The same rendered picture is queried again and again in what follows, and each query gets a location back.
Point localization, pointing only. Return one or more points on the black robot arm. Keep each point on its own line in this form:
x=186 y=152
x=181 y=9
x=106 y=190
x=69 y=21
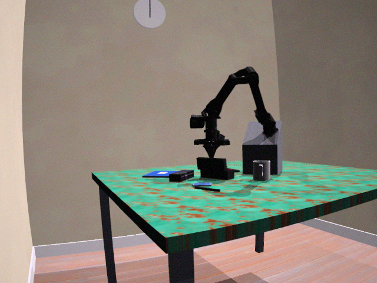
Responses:
x=214 y=107

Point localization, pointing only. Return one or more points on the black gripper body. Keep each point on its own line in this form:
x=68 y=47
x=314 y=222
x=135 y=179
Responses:
x=211 y=139

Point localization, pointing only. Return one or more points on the dark grey mug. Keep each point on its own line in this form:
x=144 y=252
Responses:
x=261 y=170

